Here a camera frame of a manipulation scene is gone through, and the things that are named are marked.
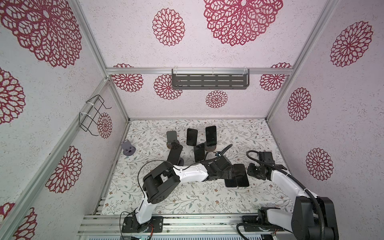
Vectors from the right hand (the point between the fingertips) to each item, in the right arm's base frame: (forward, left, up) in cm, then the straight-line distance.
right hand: (250, 169), depth 89 cm
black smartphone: (-7, +11, -4) cm, 14 cm away
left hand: (-3, +15, 0) cm, 15 cm away
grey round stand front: (+4, +42, -2) cm, 42 cm away
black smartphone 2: (+18, +23, +8) cm, 31 cm away
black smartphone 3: (+4, +45, +7) cm, 46 cm away
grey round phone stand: (+10, +77, +3) cm, 77 cm away
